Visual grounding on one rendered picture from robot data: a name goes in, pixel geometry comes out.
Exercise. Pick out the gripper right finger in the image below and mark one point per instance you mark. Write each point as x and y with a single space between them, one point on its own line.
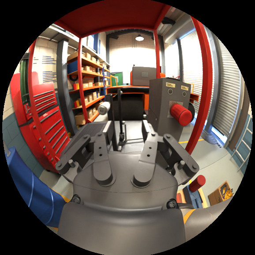
147 157

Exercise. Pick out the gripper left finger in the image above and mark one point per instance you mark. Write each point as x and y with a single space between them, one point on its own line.
101 159

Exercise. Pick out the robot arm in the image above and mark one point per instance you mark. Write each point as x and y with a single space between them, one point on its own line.
201 219

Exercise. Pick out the thick black lever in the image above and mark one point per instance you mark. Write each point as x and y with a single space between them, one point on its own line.
112 119

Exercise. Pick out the red isolator knob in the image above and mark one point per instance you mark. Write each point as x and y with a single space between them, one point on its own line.
180 114

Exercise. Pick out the thin black lever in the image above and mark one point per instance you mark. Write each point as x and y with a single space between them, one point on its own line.
120 107

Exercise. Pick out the red cylinder key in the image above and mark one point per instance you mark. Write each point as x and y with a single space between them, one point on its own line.
197 183

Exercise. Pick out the blue and orange rack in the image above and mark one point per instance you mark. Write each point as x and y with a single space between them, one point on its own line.
191 198

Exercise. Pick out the grey isolator box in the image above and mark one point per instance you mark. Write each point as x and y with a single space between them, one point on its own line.
161 95

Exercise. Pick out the silver cylinder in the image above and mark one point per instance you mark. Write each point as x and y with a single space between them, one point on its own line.
104 108

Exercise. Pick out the black seat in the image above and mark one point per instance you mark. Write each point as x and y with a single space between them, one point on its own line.
130 107

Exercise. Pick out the red tool cabinet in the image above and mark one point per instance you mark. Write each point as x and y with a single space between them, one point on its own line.
49 119

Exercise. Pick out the orange machine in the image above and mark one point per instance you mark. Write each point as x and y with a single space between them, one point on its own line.
139 88

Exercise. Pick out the round grey indicator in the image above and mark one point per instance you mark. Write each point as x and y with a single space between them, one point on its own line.
184 93
170 91

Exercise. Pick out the blue drum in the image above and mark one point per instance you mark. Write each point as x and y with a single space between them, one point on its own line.
33 185

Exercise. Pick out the yellow label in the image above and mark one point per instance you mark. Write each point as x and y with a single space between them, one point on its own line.
184 87
170 84

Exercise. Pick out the orange shelf unit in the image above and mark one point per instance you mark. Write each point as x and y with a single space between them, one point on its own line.
89 83

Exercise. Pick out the cardboard box with yellow tools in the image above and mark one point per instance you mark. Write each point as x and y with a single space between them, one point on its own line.
218 194

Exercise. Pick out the green door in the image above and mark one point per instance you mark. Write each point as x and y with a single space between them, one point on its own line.
118 79

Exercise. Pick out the grey steel column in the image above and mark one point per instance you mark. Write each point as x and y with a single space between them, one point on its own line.
64 83

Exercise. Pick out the grey roller shutter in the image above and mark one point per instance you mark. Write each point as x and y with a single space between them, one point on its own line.
225 85

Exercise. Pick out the ceiling lamp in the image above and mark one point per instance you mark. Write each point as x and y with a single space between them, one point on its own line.
139 37

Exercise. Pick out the black ceiling fixture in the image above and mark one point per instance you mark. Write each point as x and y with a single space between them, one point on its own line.
168 21

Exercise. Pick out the white wall poster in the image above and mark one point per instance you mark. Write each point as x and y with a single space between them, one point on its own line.
46 69

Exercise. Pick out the red cab frame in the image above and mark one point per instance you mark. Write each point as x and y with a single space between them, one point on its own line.
119 18

